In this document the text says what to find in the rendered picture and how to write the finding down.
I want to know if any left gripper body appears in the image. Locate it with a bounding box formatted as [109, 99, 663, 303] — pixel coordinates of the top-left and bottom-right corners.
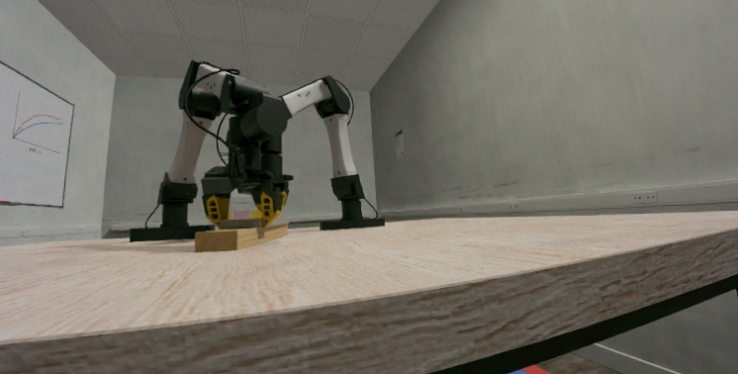
[250, 154, 294, 205]

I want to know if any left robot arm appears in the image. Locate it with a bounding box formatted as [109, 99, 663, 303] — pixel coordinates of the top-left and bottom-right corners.
[259, 75, 385, 226]

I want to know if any light wooden beam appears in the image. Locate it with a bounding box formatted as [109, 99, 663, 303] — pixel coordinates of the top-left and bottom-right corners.
[195, 225, 288, 252]

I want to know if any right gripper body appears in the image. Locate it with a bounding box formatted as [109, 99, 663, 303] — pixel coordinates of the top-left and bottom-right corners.
[202, 146, 283, 216]

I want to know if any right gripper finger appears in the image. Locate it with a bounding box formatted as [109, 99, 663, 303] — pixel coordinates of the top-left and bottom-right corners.
[261, 192, 281, 228]
[206, 195, 230, 227]

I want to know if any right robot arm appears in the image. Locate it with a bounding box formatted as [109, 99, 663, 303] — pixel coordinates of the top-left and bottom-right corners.
[130, 59, 288, 233]

